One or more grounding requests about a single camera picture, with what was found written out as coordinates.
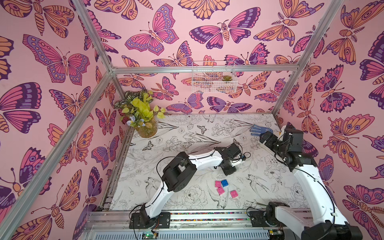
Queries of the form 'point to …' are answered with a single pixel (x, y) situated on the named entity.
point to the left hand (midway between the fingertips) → (232, 169)
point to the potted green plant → (135, 110)
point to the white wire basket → (214, 76)
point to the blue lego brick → (224, 183)
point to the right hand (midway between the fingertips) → (268, 137)
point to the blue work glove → (256, 130)
